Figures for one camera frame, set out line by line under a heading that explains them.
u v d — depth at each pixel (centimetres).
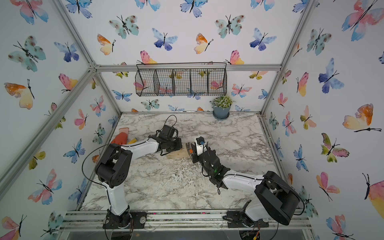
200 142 68
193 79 96
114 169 50
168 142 81
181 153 93
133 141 102
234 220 73
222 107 107
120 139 105
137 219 74
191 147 80
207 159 62
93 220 76
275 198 43
